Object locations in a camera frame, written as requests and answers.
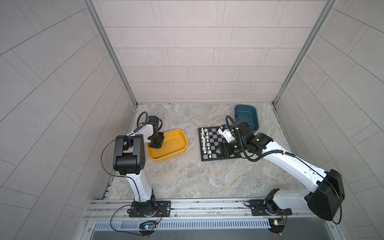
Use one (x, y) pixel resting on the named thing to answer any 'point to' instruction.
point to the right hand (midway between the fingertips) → (218, 150)
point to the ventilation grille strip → (244, 223)
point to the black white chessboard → (209, 137)
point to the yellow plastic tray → (175, 141)
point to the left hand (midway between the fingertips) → (166, 138)
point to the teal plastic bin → (248, 113)
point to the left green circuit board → (148, 226)
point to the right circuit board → (277, 225)
